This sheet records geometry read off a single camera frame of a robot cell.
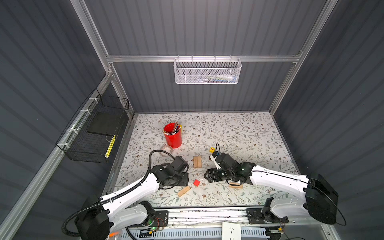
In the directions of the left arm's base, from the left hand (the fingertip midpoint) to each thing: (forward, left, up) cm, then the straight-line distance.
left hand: (185, 179), depth 80 cm
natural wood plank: (-4, +1, -6) cm, 7 cm away
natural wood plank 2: (+13, -6, -6) cm, 16 cm away
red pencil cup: (+25, +6, +9) cm, 27 cm away
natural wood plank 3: (+13, -9, -5) cm, 17 cm away
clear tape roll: (+24, +12, -6) cm, 28 cm away
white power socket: (-24, -20, -2) cm, 31 cm away
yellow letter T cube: (+21, -18, -5) cm, 28 cm away
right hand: (+1, -14, +1) cm, 14 cm away
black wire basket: (+16, +46, +22) cm, 53 cm away
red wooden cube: (0, -6, -6) cm, 9 cm away
